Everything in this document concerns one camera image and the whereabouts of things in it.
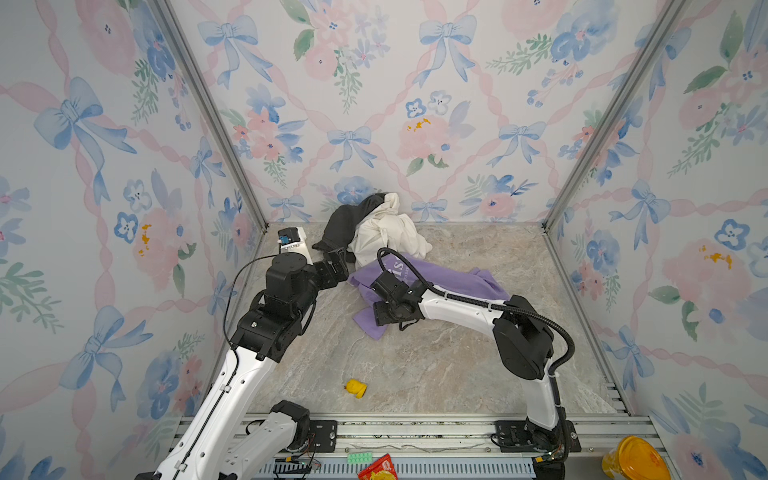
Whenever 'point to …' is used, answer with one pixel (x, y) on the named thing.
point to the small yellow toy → (355, 387)
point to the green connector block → (361, 457)
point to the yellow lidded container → (635, 459)
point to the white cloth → (386, 227)
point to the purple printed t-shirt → (475, 282)
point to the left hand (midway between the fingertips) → (329, 251)
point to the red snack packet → (381, 469)
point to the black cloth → (340, 223)
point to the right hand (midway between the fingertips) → (383, 312)
